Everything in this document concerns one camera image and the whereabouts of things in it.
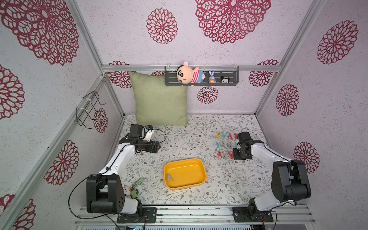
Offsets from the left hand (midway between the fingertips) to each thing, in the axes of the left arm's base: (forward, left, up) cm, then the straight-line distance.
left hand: (153, 146), depth 88 cm
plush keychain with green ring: (-24, +11, -9) cm, 27 cm away
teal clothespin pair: (+8, -43, -13) cm, 45 cm away
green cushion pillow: (+27, -1, +9) cm, 29 cm away
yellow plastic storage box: (-13, -20, -10) cm, 26 cm away
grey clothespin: (+8, -48, -12) cm, 50 cm away
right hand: (-1, -53, -8) cm, 54 cm away
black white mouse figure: (+35, -45, +22) cm, 61 cm away
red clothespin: (+16, -53, -12) cm, 57 cm away
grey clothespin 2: (+8, -51, -11) cm, 53 cm away
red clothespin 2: (+1, -43, -12) cm, 45 cm away
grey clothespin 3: (-15, -10, -9) cm, 21 cm away
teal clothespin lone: (+16, -48, -12) cm, 52 cm away
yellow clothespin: (+16, -45, -12) cm, 49 cm away
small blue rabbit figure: (+35, -37, +24) cm, 56 cm away
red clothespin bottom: (-5, -47, -2) cm, 48 cm away
